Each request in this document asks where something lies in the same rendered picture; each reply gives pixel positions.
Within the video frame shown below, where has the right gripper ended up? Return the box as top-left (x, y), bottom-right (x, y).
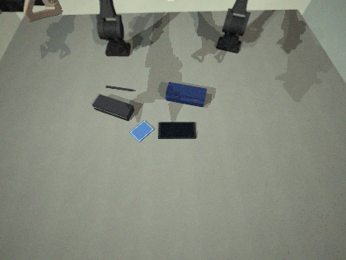
top-left (0, 0), bottom-right (63, 21)

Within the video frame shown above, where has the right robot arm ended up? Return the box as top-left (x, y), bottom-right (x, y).
top-left (96, 0), bottom-right (131, 57)

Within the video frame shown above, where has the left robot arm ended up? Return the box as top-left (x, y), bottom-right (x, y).
top-left (216, 0), bottom-right (250, 53)

